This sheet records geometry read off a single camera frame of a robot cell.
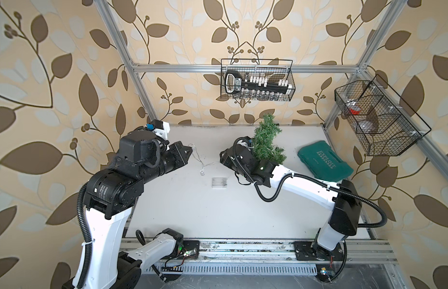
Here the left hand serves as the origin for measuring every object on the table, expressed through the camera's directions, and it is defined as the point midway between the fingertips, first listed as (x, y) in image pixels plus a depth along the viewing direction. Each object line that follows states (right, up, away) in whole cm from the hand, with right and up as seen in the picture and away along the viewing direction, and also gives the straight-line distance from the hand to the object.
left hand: (191, 147), depth 54 cm
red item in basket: (+70, +16, +28) cm, 77 cm away
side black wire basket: (+76, +9, +19) cm, 78 cm away
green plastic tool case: (+63, -9, +42) cm, 77 cm away
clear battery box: (+6, -20, +40) cm, 45 cm away
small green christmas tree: (+26, +1, +21) cm, 34 cm away
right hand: (+8, -5, +24) cm, 26 cm away
